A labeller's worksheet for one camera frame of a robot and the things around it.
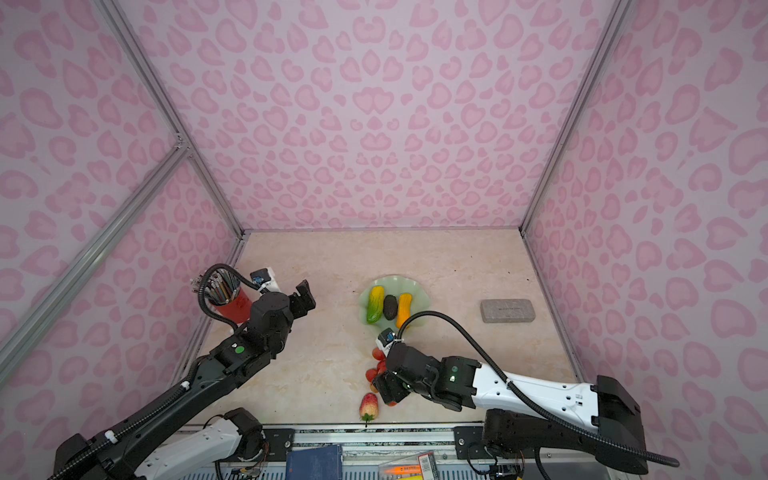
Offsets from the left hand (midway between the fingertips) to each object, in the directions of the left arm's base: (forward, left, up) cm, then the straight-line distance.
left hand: (295, 283), depth 77 cm
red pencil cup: (+1, +21, -15) cm, 26 cm away
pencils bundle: (+4, +24, -7) cm, 25 cm away
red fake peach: (-25, -18, -19) cm, 36 cm away
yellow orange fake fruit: (+3, -28, -20) cm, 35 cm away
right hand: (-20, -22, -11) cm, 32 cm away
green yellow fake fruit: (+3, -19, -16) cm, 25 cm away
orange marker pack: (-38, -30, -21) cm, 53 cm away
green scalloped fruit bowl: (+11, -25, -19) cm, 33 cm away
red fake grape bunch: (-17, -18, -20) cm, 32 cm away
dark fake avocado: (+3, -24, -19) cm, 31 cm away
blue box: (-36, -6, -21) cm, 43 cm away
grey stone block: (+2, -59, -21) cm, 63 cm away
